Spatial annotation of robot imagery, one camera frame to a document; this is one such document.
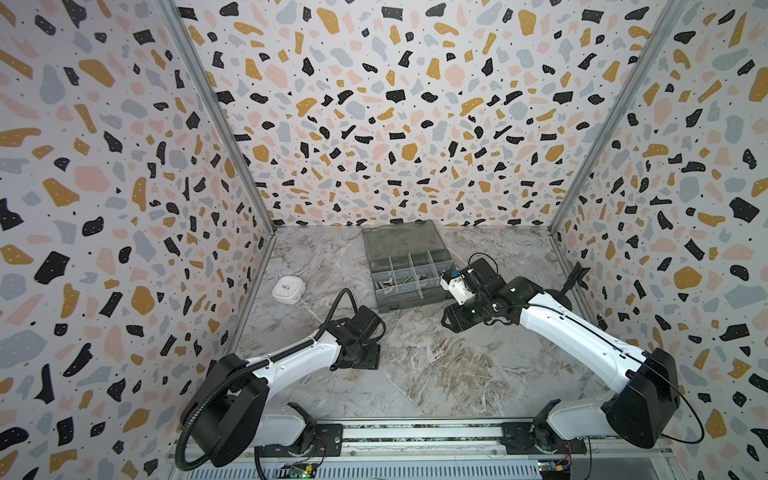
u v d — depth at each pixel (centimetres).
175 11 70
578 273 84
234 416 41
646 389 40
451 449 73
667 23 72
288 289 98
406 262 110
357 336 63
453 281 72
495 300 57
